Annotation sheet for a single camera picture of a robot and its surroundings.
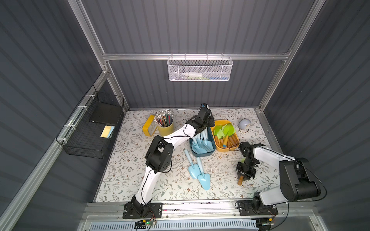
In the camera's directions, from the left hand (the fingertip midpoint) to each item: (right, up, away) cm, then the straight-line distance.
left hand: (215, 119), depth 92 cm
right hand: (+13, -35, -8) cm, 38 cm away
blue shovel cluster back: (-5, -17, +1) cm, 18 cm away
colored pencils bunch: (-34, +1, +4) cm, 34 cm away
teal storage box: (-2, -12, +7) cm, 14 cm away
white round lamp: (+22, -3, +8) cm, 24 cm away
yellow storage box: (+8, -11, +6) cm, 15 cm away
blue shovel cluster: (-14, -31, -6) cm, 34 cm away
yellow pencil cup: (-33, -8, -1) cm, 34 cm away
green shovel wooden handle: (+5, -11, +7) cm, 14 cm away
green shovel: (+11, -8, +9) cm, 17 cm away
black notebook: (-66, +4, -8) cm, 67 cm away
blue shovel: (-13, -18, +2) cm, 22 cm away
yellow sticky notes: (-61, -7, -17) cm, 63 cm away
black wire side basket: (-73, -7, -11) cm, 74 cm away
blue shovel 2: (-9, -35, -10) cm, 37 cm away
